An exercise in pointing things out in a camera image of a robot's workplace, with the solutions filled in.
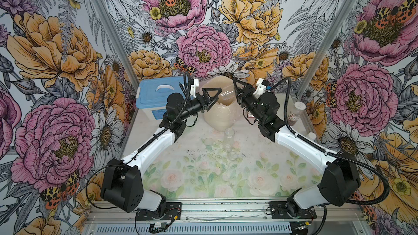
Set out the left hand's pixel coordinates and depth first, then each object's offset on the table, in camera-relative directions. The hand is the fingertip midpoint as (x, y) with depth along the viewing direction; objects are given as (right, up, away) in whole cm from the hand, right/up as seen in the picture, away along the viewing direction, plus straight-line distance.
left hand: (221, 97), depth 70 cm
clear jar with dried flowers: (+5, -20, +13) cm, 25 cm away
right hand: (+4, +5, +2) cm, 7 cm away
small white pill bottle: (+51, -20, +22) cm, 59 cm away
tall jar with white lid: (+46, -5, +24) cm, 52 cm away
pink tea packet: (+11, -7, -4) cm, 14 cm away
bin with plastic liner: (+3, -6, +11) cm, 13 cm away
